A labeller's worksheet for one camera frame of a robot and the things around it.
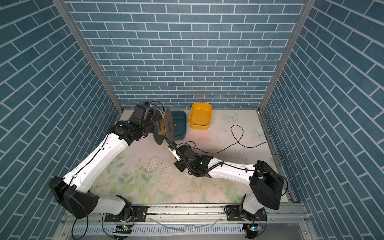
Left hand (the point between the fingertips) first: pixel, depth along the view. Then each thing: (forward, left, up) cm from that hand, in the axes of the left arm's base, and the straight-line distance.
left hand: (159, 123), depth 77 cm
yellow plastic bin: (+28, -23, -25) cm, 45 cm away
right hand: (-12, -8, -14) cm, 19 cm away
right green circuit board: (-45, -46, -29) cm, 70 cm away
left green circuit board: (-43, +16, -30) cm, 55 cm away
